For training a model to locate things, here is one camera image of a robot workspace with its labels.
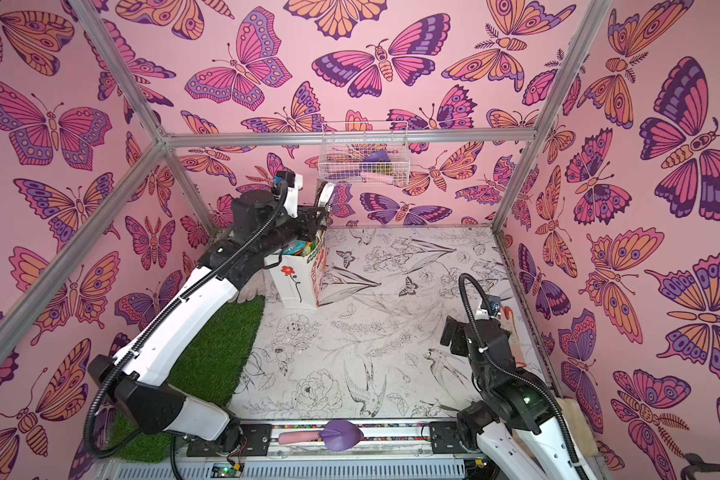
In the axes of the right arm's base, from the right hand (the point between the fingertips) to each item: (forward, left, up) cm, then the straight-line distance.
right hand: (467, 318), depth 71 cm
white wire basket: (+52, +25, +13) cm, 59 cm away
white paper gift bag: (+15, +44, -4) cm, 47 cm away
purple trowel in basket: (+46, +21, +11) cm, 52 cm away
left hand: (+18, +33, +20) cm, 43 cm away
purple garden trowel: (-21, +31, -20) cm, 43 cm away
